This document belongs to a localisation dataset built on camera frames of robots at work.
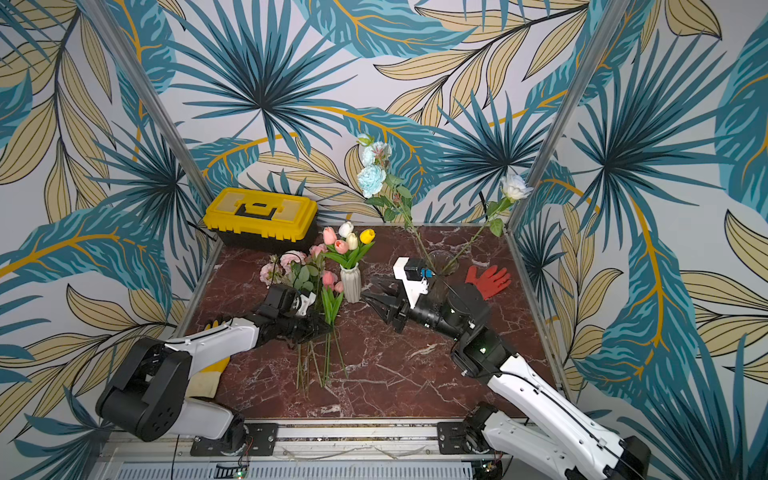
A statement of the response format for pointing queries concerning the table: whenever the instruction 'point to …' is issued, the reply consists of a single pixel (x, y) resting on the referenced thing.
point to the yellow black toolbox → (263, 220)
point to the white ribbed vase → (352, 283)
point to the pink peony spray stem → (305, 275)
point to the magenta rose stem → (316, 249)
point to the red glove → (490, 281)
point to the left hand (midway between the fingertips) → (331, 331)
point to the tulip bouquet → (344, 247)
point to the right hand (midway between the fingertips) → (368, 287)
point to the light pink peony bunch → (271, 273)
